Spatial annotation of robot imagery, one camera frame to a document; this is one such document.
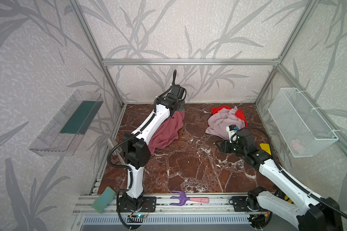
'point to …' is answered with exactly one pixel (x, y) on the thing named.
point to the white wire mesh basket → (305, 132)
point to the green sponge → (103, 200)
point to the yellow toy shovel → (266, 147)
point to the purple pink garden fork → (183, 198)
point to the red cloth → (239, 113)
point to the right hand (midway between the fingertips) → (219, 137)
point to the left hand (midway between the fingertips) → (180, 100)
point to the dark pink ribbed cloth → (168, 132)
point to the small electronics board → (135, 218)
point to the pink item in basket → (295, 143)
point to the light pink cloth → (217, 122)
